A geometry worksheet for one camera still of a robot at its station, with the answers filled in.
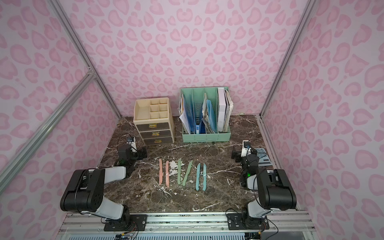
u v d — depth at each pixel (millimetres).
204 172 902
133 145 836
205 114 909
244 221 665
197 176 881
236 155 820
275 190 452
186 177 879
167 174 899
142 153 881
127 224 672
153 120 850
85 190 457
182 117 867
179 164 933
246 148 769
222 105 909
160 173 902
